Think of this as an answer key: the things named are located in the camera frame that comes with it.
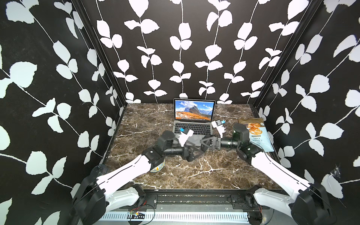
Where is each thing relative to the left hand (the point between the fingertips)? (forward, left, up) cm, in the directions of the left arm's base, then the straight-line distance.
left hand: (198, 147), depth 69 cm
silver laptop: (+34, -5, -16) cm, 38 cm away
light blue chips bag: (+19, -48, -20) cm, 55 cm away
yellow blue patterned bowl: (-2, +23, -23) cm, 32 cm away
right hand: (+3, -2, +2) cm, 4 cm away
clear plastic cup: (-6, +52, -10) cm, 54 cm away
